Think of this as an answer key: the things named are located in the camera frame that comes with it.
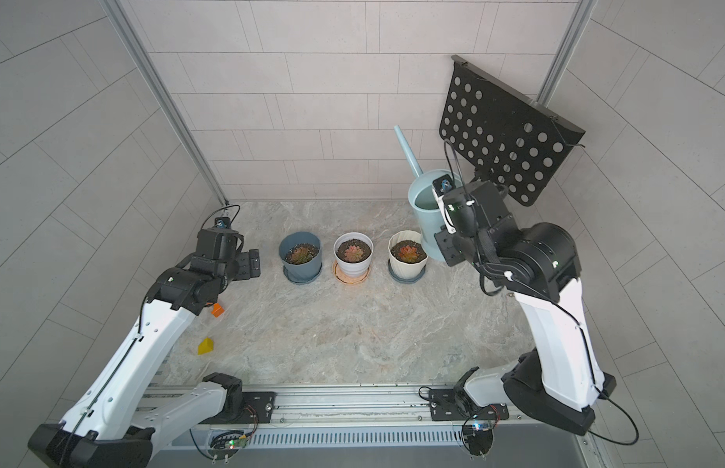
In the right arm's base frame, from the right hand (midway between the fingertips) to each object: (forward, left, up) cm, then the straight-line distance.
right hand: (449, 226), depth 57 cm
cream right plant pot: (+15, +5, -31) cm, 34 cm away
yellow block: (-8, +62, -34) cm, 71 cm away
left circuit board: (-29, +52, -38) cm, 71 cm away
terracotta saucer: (+12, +24, -38) cm, 46 cm away
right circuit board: (-32, -7, -42) cm, 53 cm away
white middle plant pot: (+17, +22, -30) cm, 41 cm away
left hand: (+9, +49, -16) cm, 52 cm away
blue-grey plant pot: (+16, +38, -30) cm, 52 cm away
